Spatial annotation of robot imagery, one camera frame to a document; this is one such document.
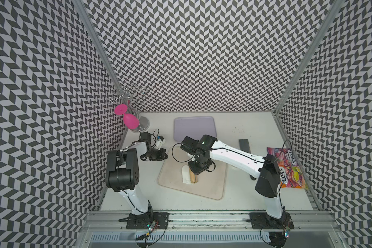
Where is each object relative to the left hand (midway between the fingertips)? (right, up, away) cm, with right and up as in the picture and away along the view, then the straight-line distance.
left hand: (165, 157), depth 95 cm
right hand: (+20, -4, -18) cm, 28 cm away
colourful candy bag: (+72, -7, -10) cm, 73 cm away
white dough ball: (+14, -7, -11) cm, 19 cm away
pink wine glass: (-22, +23, -2) cm, 32 cm away
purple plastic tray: (+19, +19, +13) cm, 29 cm away
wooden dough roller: (+18, -8, -14) cm, 24 cm away
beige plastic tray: (+27, -12, -12) cm, 32 cm away
